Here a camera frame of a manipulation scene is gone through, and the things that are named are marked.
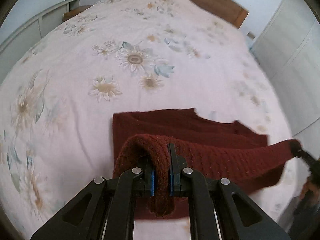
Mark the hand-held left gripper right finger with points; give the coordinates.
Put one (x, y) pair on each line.
(172, 180)

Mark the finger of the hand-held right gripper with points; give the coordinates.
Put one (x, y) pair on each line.
(303, 153)

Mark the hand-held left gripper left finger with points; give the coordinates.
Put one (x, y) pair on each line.
(152, 180)

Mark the dark red knit sweater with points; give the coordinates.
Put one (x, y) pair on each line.
(225, 160)

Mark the white wardrobe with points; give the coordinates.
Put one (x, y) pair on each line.
(287, 55)

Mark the floral bed sheet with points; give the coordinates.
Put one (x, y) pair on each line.
(100, 55)

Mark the wooden nightstand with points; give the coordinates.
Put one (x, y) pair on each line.
(75, 11)

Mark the white low cabinet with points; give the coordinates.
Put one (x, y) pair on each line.
(22, 35)

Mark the wall switch plate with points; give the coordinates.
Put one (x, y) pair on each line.
(250, 35)

